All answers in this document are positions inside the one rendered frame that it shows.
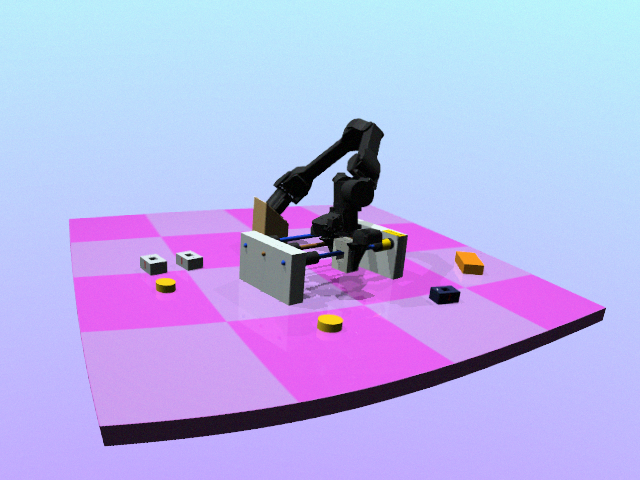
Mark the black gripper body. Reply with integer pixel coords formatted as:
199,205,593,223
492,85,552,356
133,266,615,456
321,202,382,245

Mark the yellow short cylinder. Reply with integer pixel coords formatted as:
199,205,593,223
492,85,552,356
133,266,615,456
317,315,343,333
156,278,176,294

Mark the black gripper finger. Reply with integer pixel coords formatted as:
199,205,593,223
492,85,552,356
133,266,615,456
319,236,344,252
347,242,371,271

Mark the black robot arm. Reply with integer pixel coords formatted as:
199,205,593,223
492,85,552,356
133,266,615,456
266,118,384,237

